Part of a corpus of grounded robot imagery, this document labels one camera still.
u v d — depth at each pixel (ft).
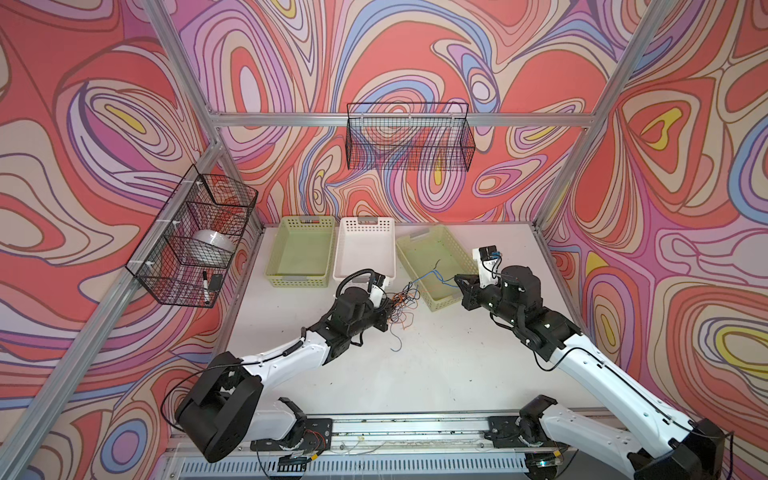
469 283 2.21
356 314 2.16
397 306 2.89
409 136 2.77
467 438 2.42
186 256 2.34
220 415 1.34
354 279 1.99
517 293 1.77
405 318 2.95
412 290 2.63
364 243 3.70
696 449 1.27
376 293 2.41
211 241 2.37
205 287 2.36
